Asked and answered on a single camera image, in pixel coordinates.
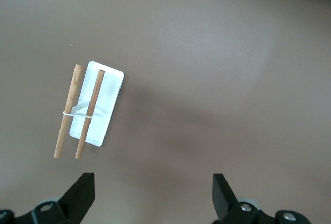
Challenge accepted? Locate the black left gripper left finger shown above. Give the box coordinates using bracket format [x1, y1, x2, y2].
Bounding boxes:
[0, 172, 96, 224]

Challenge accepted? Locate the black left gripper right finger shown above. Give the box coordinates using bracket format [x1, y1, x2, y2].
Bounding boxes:
[212, 173, 311, 224]

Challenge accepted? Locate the white rack with wooden bars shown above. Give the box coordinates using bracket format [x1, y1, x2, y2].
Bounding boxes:
[53, 60, 125, 159]

